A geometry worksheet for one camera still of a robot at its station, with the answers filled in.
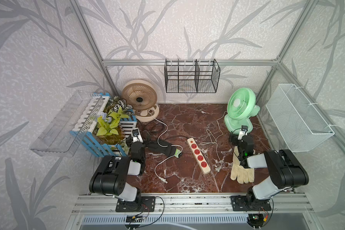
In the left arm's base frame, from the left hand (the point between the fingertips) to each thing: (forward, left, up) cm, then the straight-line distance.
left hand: (139, 132), depth 89 cm
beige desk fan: (+21, 0, +12) cm, 24 cm away
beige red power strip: (-12, -38, -9) cm, 41 cm away
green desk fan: (+9, -63, +15) cm, 65 cm away
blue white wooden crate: (-11, +18, +2) cm, 21 cm away
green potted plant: (-2, +15, +12) cm, 19 cm away
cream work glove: (-23, -63, -10) cm, 68 cm away
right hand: (+3, -65, -3) cm, 65 cm away
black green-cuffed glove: (-5, -13, -10) cm, 17 cm away
